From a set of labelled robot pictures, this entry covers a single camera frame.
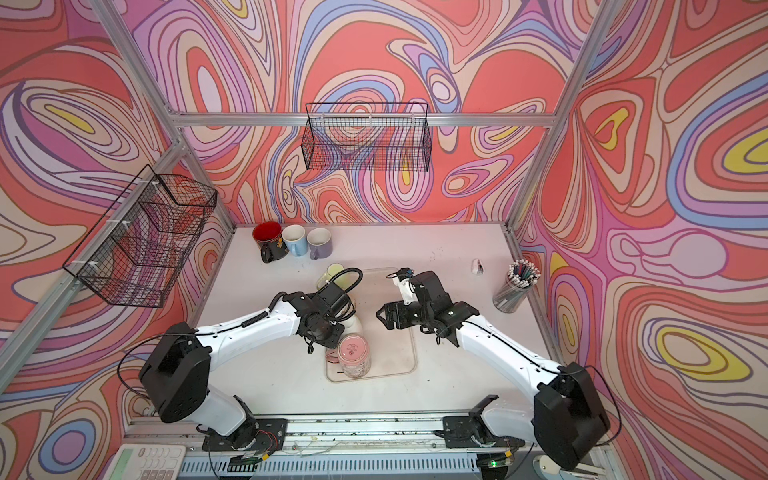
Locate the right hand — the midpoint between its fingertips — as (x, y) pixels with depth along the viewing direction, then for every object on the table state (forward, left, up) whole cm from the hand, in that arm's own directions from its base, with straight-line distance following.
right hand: (393, 317), depth 81 cm
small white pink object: (+24, -31, -10) cm, 40 cm away
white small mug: (-1, +11, -2) cm, 12 cm away
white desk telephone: (-30, +61, -8) cm, 68 cm away
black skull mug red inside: (+33, +42, 0) cm, 53 cm away
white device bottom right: (-34, -33, -9) cm, 49 cm away
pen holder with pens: (+10, -38, +4) cm, 39 cm away
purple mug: (+32, +25, -4) cm, 41 cm away
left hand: (-2, +16, -7) cm, 17 cm away
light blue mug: (+34, +33, -2) cm, 48 cm away
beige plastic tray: (-4, 0, -13) cm, 14 cm away
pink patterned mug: (-9, +11, -1) cm, 14 cm away
